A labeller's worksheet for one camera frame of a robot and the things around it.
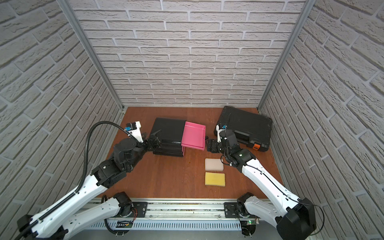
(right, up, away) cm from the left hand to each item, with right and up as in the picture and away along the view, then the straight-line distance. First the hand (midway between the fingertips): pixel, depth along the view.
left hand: (157, 130), depth 68 cm
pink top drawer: (+16, -5, +22) cm, 28 cm away
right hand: (+28, -7, +11) cm, 31 cm away
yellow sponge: (+29, -29, +15) cm, 44 cm away
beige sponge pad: (+29, -23, +22) cm, 43 cm away
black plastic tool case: (+57, -2, +33) cm, 66 cm away
